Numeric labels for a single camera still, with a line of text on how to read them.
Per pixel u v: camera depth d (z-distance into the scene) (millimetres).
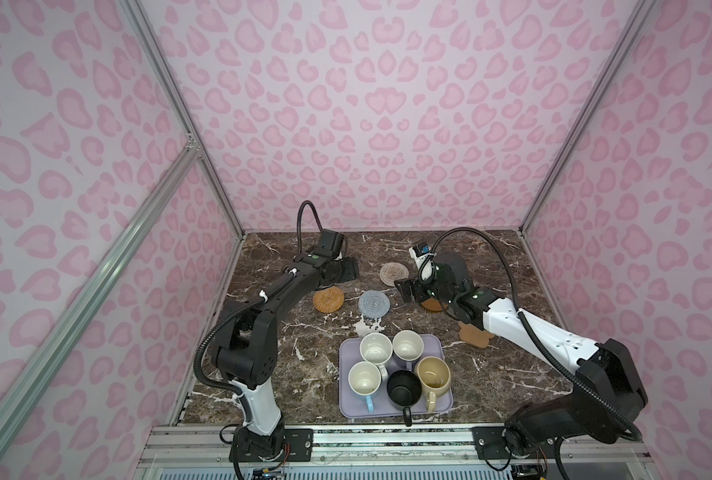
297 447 733
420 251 719
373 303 984
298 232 719
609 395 419
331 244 728
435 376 833
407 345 875
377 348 862
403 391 802
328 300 1005
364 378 816
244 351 487
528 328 496
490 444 733
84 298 561
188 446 750
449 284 638
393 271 1070
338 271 791
